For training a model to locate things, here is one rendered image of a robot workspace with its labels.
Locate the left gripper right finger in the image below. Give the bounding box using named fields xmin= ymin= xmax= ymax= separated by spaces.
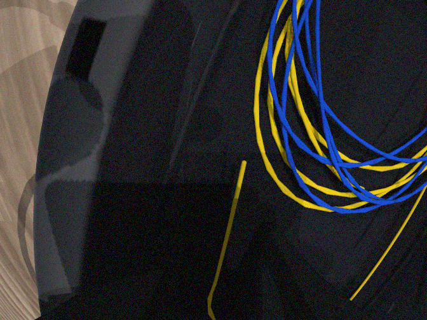
xmin=255 ymin=223 xmax=375 ymax=320

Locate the yellow wire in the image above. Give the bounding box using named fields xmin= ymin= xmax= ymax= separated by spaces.
xmin=207 ymin=0 xmax=427 ymax=320

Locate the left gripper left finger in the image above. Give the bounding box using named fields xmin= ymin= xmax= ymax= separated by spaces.
xmin=35 ymin=212 xmax=188 ymax=320

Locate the blue wire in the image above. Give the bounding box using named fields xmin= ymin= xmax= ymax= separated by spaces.
xmin=266 ymin=0 xmax=427 ymax=214

